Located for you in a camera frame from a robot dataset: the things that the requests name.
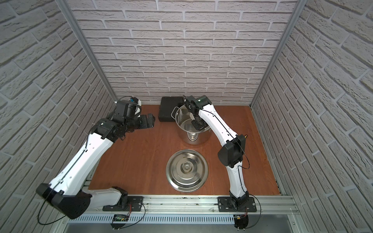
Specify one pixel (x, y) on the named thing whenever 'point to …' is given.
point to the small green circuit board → (120, 218)
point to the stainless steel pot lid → (187, 170)
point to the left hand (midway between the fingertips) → (144, 115)
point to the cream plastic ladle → (192, 116)
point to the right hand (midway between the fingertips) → (206, 126)
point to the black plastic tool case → (167, 105)
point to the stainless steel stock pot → (187, 131)
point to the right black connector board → (241, 221)
